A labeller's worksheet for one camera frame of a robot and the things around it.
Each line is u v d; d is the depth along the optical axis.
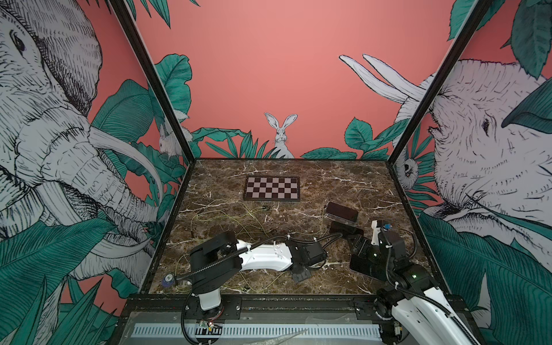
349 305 0.77
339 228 0.96
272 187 1.05
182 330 0.69
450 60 0.80
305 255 0.65
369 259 0.69
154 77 0.86
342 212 1.01
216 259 0.42
